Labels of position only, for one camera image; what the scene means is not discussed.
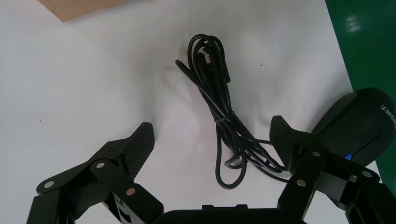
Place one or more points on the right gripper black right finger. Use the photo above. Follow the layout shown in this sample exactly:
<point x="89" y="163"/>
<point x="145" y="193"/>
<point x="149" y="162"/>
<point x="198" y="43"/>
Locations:
<point x="284" y="139"/>

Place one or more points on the open brown cardboard box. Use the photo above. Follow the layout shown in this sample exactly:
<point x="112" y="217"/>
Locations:
<point x="77" y="7"/>

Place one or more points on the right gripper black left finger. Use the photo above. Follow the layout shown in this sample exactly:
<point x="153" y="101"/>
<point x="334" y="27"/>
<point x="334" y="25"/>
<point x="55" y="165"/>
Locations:
<point x="136" y="148"/>

